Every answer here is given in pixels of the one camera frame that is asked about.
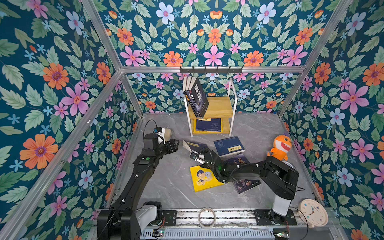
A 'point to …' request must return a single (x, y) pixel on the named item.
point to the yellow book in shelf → (221, 126)
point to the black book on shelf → (186, 94)
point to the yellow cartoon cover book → (203, 178)
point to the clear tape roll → (199, 219)
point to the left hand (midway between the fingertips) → (176, 138)
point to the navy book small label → (228, 146)
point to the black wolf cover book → (199, 97)
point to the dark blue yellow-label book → (193, 147)
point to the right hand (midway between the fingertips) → (201, 149)
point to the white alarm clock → (290, 164)
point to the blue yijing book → (215, 125)
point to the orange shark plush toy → (282, 144)
